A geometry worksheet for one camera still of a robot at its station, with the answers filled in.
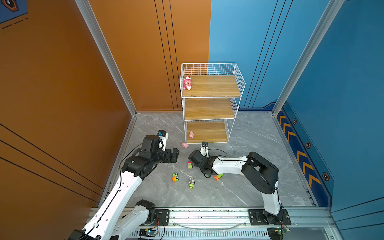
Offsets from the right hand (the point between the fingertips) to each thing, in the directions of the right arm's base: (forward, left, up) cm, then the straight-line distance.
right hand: (198, 158), depth 95 cm
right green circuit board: (-38, -40, -1) cm, 55 cm away
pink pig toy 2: (+9, +9, +2) cm, 12 cm away
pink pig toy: (+16, +5, +4) cm, 17 cm away
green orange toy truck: (-13, -11, +1) cm, 18 cm away
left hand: (-6, +13, +20) cm, 25 cm away
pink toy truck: (-6, +5, +3) cm, 8 cm away
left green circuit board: (-39, +23, -1) cm, 45 cm away
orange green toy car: (-14, +13, +2) cm, 19 cm away
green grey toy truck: (-17, +4, +2) cm, 17 cm away
